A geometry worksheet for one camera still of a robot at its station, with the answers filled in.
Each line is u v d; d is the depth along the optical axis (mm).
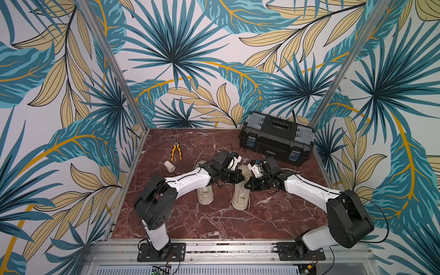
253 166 818
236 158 801
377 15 702
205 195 831
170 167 947
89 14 690
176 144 1094
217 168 681
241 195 847
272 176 687
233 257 732
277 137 928
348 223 436
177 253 732
